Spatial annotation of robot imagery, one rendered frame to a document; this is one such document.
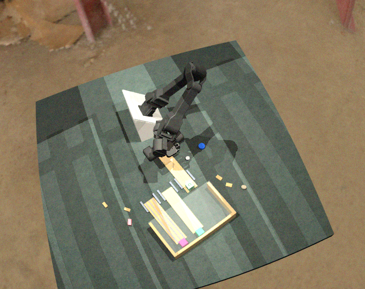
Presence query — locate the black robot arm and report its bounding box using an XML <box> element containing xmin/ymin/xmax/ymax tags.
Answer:
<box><xmin>138</xmin><ymin>61</ymin><xmax>207</xmax><ymax>158</ymax></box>

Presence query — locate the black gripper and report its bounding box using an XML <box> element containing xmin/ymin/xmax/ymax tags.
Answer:
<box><xmin>143</xmin><ymin>131</ymin><xmax>184</xmax><ymax>162</ymax></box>

